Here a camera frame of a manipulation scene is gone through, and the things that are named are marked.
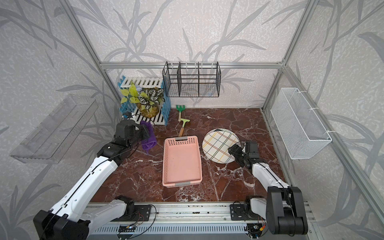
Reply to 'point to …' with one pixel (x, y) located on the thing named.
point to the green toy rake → (180, 110)
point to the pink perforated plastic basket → (181, 163)
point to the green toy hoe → (182, 129)
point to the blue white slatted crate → (130, 108)
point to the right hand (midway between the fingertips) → (231, 150)
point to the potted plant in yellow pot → (147, 102)
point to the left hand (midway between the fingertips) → (148, 126)
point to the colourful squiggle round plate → (215, 145)
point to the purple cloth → (151, 141)
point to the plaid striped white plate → (215, 144)
